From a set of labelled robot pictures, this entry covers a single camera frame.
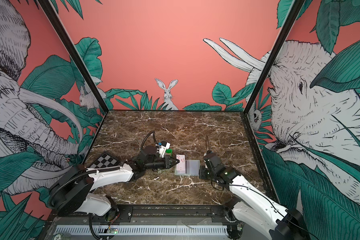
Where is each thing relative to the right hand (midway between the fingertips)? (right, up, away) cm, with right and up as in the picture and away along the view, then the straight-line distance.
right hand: (198, 170), depth 81 cm
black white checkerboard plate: (-56, +3, +9) cm, 57 cm away
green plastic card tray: (-16, +11, -3) cm, 20 cm away
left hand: (-10, +6, -3) cm, 12 cm away
